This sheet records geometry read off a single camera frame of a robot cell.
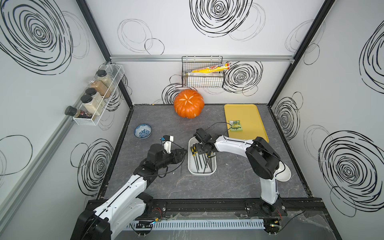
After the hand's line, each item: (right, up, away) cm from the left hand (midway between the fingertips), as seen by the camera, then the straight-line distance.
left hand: (184, 151), depth 78 cm
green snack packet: (+35, +12, +28) cm, 47 cm away
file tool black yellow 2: (+6, -3, +13) cm, 14 cm away
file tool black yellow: (+5, -5, +13) cm, 15 cm away
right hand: (+10, -1, +16) cm, 19 cm away
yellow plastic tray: (+42, +15, +29) cm, 53 cm away
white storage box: (+9, -10, +10) cm, 17 cm away
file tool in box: (+15, -10, +10) cm, 20 cm away
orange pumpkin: (+2, +28, +24) cm, 37 cm away
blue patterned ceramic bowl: (-31, +9, +24) cm, 40 cm away
